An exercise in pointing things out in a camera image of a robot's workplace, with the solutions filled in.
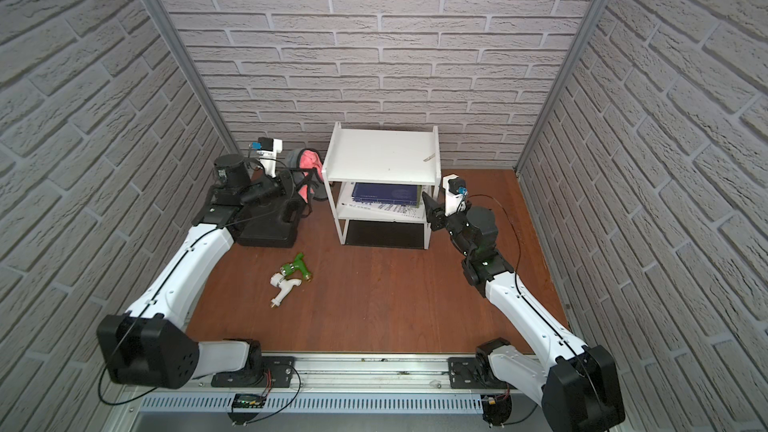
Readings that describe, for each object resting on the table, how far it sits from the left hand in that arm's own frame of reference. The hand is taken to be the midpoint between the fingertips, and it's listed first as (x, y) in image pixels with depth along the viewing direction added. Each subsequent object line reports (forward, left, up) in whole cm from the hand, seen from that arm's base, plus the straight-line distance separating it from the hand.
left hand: (301, 166), depth 75 cm
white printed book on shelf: (-2, -11, -15) cm, 19 cm away
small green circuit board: (-47, +12, -36) cm, 60 cm away
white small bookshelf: (+2, -21, +1) cm, 22 cm away
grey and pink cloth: (-2, -3, +1) cm, 4 cm away
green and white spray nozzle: (-15, +7, -32) cm, 36 cm away
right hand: (-5, -35, -4) cm, 36 cm away
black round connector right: (-49, -49, -34) cm, 78 cm away
